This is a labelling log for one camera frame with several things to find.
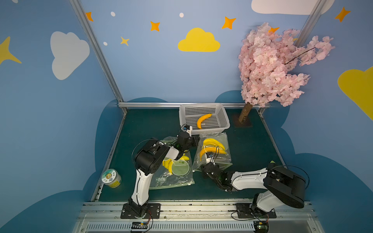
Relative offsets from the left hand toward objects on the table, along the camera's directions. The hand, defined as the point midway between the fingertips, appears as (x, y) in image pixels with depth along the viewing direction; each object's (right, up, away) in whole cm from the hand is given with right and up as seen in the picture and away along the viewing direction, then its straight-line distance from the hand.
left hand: (201, 136), depth 98 cm
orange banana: (-1, +9, +12) cm, 15 cm away
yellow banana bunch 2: (-22, -16, -7) cm, 28 cm away
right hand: (+1, -16, -8) cm, 18 cm away
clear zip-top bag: (+12, -14, -10) cm, 21 cm away
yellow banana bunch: (+6, -6, -1) cm, 8 cm away
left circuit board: (-34, -43, -25) cm, 61 cm away
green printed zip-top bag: (-17, -21, -11) cm, 29 cm away
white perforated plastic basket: (+14, +8, +17) cm, 23 cm away
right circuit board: (+28, -44, -25) cm, 58 cm away
